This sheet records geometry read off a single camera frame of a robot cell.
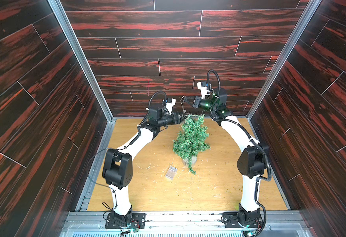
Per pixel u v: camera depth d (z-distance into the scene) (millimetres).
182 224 726
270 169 959
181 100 805
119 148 517
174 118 747
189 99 784
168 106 757
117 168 496
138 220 734
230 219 733
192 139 724
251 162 530
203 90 746
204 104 737
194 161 908
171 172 892
